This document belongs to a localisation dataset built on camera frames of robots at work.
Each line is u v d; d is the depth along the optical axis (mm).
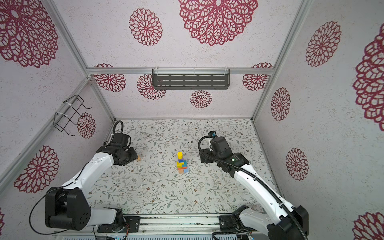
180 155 829
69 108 779
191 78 933
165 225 750
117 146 664
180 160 866
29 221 390
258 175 474
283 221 384
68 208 411
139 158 806
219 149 556
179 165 884
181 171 916
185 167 913
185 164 895
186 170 920
